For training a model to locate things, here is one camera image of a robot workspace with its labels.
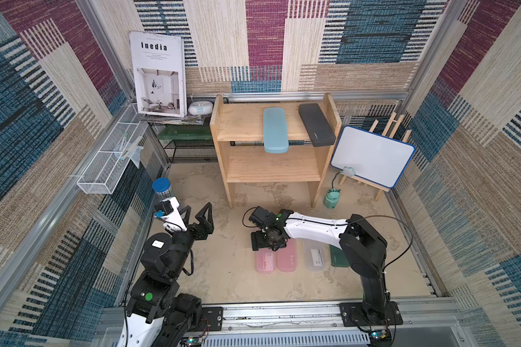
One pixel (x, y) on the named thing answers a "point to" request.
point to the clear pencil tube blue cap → (161, 186)
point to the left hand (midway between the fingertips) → (200, 205)
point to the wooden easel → (396, 124)
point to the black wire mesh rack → (179, 151)
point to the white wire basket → (124, 143)
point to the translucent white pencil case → (315, 255)
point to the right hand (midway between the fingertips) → (260, 245)
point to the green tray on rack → (186, 132)
